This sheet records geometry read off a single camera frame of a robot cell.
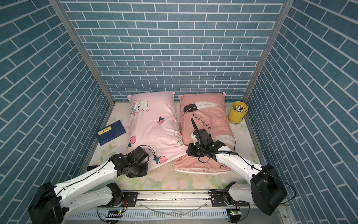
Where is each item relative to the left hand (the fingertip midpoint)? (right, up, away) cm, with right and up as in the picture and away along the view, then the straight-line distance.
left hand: (149, 174), depth 79 cm
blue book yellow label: (-35, +21, +22) cm, 46 cm away
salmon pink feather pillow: (+38, +37, +26) cm, 59 cm away
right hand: (+22, +12, +3) cm, 25 cm away
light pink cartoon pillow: (-1, +28, +15) cm, 32 cm away
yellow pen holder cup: (+59, +37, +20) cm, 72 cm away
